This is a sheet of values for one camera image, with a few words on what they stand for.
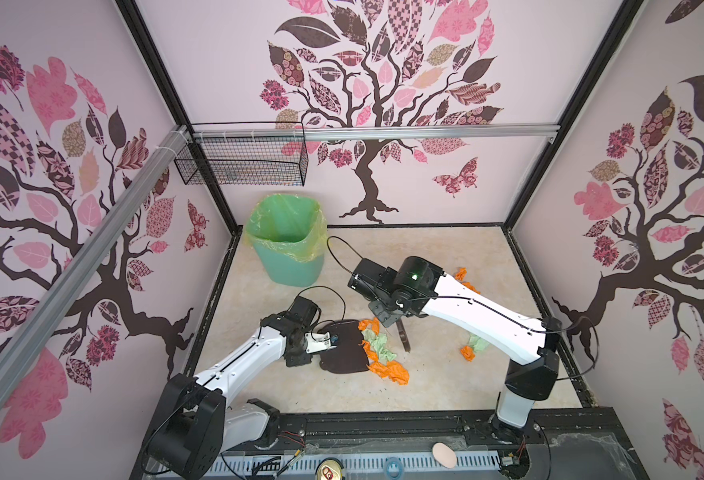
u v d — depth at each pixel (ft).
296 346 2.40
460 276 3.39
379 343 2.89
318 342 2.45
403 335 2.44
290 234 3.43
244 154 3.11
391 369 2.74
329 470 1.97
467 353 2.80
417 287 1.47
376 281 1.67
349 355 2.82
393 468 2.28
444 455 2.28
